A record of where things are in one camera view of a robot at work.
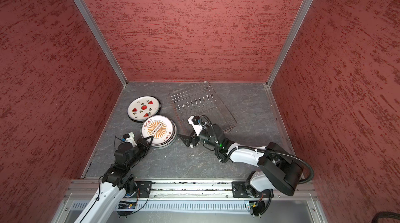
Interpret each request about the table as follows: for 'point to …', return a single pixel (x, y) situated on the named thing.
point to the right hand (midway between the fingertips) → (181, 131)
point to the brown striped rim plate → (143, 107)
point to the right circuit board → (257, 208)
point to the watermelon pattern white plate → (142, 108)
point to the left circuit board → (126, 205)
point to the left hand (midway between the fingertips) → (155, 139)
